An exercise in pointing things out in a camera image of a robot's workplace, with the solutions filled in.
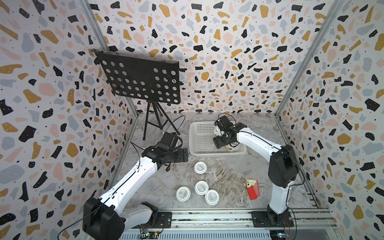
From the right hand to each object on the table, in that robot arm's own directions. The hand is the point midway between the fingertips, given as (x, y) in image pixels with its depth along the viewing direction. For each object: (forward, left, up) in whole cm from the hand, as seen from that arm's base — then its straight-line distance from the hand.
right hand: (221, 141), depth 92 cm
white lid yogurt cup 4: (-30, +21, -4) cm, 37 cm away
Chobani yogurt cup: (-11, -6, +11) cm, 17 cm away
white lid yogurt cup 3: (-32, +6, -4) cm, 32 cm away
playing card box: (-21, -19, -10) cm, 30 cm away
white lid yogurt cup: (-16, +12, -4) cm, 21 cm away
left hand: (-13, +22, +6) cm, 26 cm away
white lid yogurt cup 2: (-27, +11, -5) cm, 30 cm away
